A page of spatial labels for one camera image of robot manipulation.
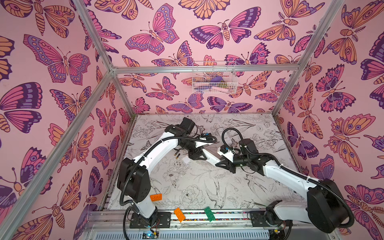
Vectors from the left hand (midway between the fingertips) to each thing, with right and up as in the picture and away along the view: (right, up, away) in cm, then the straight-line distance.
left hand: (205, 152), depth 78 cm
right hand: (+7, -4, +2) cm, 8 cm away
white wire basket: (+8, +42, +16) cm, 45 cm away
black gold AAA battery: (-18, -4, +20) cm, 27 cm away
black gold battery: (-17, -5, +19) cm, 26 cm away
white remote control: (+3, -2, -2) cm, 4 cm away
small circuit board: (-28, -39, -6) cm, 48 cm away
